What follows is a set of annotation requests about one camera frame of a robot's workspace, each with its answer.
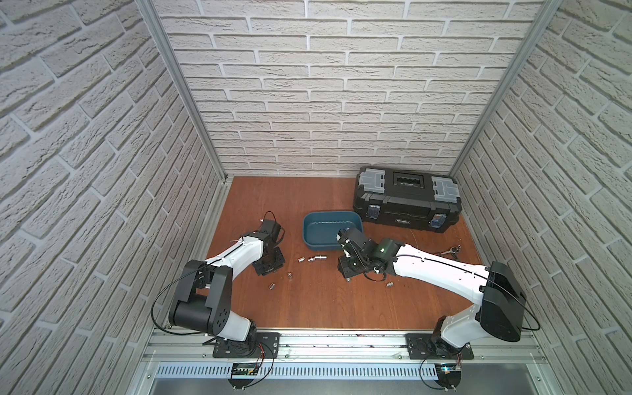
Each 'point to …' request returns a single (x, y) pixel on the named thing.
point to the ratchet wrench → (453, 250)
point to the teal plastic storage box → (320, 228)
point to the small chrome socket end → (301, 259)
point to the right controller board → (448, 375)
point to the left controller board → (242, 374)
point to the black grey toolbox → (406, 198)
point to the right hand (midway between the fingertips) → (344, 266)
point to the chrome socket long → (320, 257)
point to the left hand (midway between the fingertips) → (278, 262)
